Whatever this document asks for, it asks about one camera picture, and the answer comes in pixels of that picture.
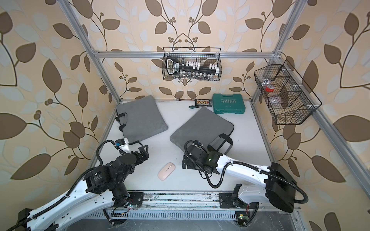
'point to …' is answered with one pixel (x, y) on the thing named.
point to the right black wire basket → (290, 99)
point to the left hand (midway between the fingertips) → (141, 149)
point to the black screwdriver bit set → (202, 102)
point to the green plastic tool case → (233, 103)
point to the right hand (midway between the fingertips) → (188, 163)
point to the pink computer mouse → (166, 171)
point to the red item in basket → (269, 90)
